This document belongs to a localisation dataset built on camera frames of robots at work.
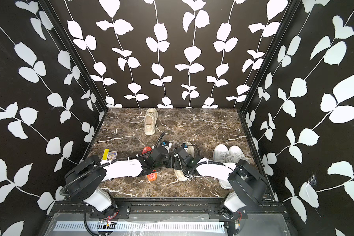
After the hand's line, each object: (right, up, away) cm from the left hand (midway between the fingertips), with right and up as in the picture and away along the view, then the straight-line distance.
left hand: (178, 158), depth 86 cm
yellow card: (-48, +1, +7) cm, 48 cm away
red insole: (-15, -11, -1) cm, 18 cm away
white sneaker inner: (+27, +2, +3) cm, 27 cm away
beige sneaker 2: (+1, -7, -6) cm, 9 cm away
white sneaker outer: (+35, +2, +2) cm, 35 cm away
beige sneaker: (-21, +25, +21) cm, 39 cm away
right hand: (-3, -2, +1) cm, 4 cm away
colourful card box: (-42, 0, +5) cm, 42 cm away
